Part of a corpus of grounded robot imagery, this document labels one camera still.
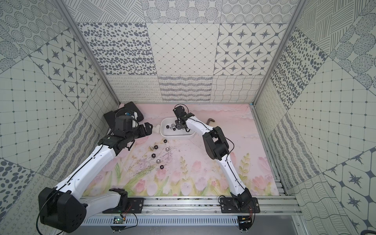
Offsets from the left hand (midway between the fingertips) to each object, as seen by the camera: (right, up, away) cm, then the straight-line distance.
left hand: (144, 124), depth 81 cm
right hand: (+21, -1, +24) cm, 32 cm away
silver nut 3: (+11, -17, +14) cm, 25 cm away
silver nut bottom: (+12, -4, +24) cm, 27 cm away
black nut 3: (+9, -3, +25) cm, 26 cm away
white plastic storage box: (+10, -5, +24) cm, 26 cm away
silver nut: (0, -17, +14) cm, 22 cm away
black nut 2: (+2, -20, +11) cm, 23 cm away
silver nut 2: (+6, -24, +9) cm, 26 cm away
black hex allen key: (+39, +1, +27) cm, 48 cm away
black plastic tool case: (-22, +10, +31) cm, 40 cm away
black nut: (+3, -16, +14) cm, 21 cm away
